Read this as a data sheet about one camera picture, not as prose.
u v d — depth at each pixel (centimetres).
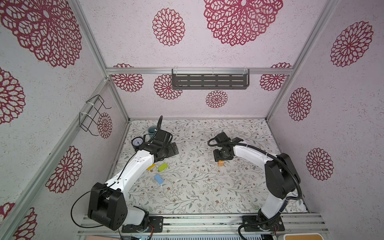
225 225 76
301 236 67
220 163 90
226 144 68
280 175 48
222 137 75
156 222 74
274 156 51
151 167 95
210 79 94
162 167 94
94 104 79
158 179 89
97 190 41
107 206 41
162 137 64
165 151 75
